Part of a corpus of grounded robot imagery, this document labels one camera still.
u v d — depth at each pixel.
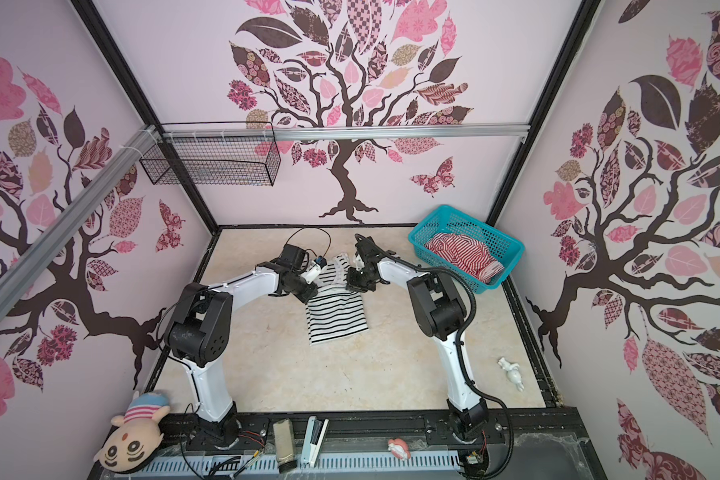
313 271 0.89
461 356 0.60
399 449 0.67
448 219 1.14
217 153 0.95
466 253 1.07
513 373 0.80
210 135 0.90
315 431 0.72
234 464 0.72
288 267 0.78
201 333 0.51
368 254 0.83
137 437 0.67
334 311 0.94
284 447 0.70
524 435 0.73
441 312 0.58
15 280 0.53
